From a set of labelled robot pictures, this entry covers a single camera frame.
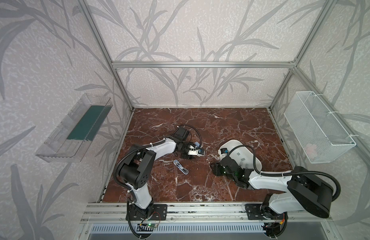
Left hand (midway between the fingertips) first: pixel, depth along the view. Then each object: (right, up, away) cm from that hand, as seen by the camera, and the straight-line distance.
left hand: (196, 146), depth 93 cm
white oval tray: (+31, -5, +1) cm, 31 cm away
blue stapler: (-9, -12, -4) cm, 16 cm away
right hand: (+10, -7, -5) cm, 13 cm away
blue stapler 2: (0, 0, -14) cm, 14 cm away
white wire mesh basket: (+54, +9, -30) cm, 62 cm away
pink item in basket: (+57, +2, -19) cm, 60 cm away
